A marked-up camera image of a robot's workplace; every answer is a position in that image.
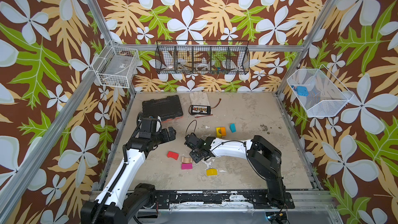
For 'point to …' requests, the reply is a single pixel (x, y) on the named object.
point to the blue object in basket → (302, 90)
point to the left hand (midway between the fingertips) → (168, 131)
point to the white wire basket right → (327, 95)
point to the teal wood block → (232, 127)
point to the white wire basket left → (116, 67)
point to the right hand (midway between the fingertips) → (194, 154)
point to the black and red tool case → (167, 109)
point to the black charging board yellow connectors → (200, 109)
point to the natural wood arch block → (186, 159)
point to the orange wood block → (223, 131)
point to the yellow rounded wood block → (211, 171)
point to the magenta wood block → (186, 166)
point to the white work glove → (199, 98)
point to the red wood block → (172, 155)
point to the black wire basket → (202, 57)
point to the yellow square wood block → (218, 132)
